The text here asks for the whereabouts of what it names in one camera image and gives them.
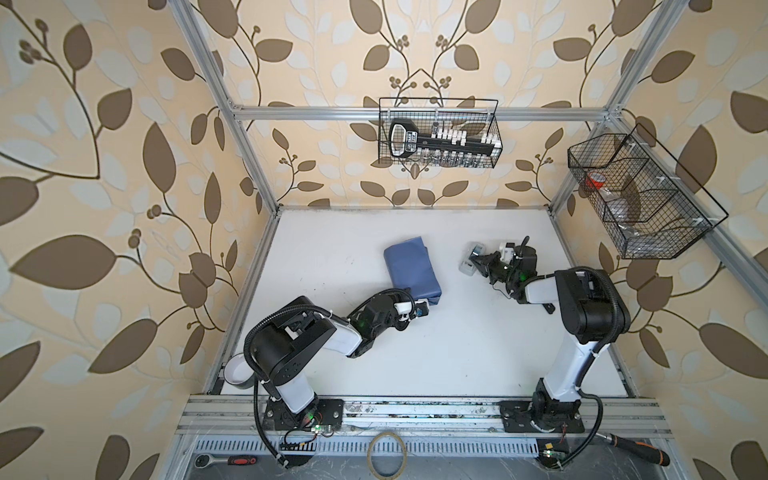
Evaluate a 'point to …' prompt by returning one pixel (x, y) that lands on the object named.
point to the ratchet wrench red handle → (205, 461)
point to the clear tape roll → (386, 456)
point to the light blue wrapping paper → (410, 267)
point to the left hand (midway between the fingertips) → (408, 289)
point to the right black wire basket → (650, 206)
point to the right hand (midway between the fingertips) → (471, 258)
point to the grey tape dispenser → (472, 249)
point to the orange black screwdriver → (639, 449)
